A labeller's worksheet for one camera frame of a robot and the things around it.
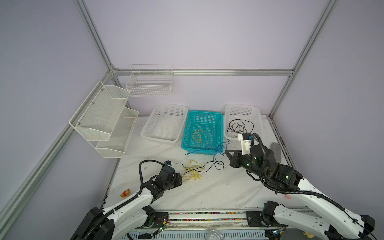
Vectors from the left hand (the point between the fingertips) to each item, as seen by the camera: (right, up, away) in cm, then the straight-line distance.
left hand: (181, 179), depth 85 cm
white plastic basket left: (-16, +33, +33) cm, 50 cm away
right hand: (+21, +19, -19) cm, 33 cm away
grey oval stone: (+62, +16, +14) cm, 66 cm away
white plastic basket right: (+45, +37, +34) cm, 67 cm away
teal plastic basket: (+14, +26, +26) cm, 39 cm away
